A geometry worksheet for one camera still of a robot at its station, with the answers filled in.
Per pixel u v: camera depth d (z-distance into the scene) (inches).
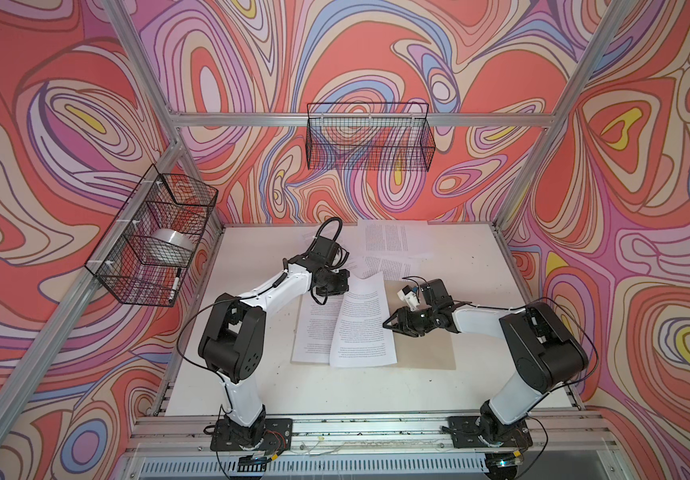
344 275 32.4
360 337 35.0
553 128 35.3
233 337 19.0
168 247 27.6
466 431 28.6
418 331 32.4
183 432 29.5
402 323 31.9
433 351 34.7
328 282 30.0
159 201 29.5
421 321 31.4
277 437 28.4
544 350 18.6
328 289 31.0
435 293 30.1
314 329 36.0
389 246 45.3
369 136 38.0
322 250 29.2
